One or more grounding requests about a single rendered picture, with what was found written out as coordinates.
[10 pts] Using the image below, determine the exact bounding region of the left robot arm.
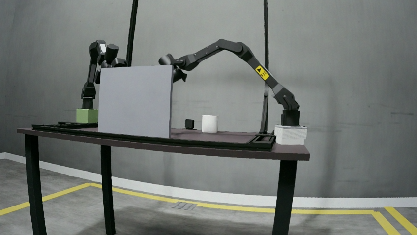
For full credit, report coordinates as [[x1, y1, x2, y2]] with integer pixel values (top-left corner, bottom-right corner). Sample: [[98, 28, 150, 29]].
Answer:
[[158, 39, 301, 127]]

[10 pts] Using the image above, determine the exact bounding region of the white mug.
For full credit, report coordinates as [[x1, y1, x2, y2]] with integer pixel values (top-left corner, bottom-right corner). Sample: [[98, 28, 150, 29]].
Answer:
[[202, 115, 218, 133]]

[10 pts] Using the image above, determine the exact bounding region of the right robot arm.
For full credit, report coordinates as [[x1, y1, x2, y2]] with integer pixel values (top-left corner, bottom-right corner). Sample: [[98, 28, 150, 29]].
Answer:
[[81, 40, 127, 109]]

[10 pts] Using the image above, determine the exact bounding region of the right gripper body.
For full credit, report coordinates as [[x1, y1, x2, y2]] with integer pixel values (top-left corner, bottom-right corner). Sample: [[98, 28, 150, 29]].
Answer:
[[94, 69, 101, 84]]

